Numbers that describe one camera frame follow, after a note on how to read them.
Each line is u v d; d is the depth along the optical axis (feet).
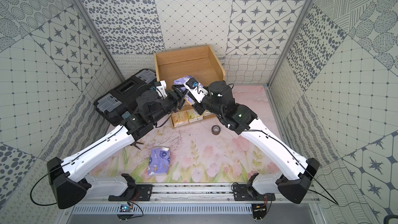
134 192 2.25
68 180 1.28
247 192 2.17
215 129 3.14
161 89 2.09
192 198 2.40
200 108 1.83
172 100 1.94
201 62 2.91
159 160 2.62
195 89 1.66
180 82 2.21
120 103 2.88
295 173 1.24
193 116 3.13
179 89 2.10
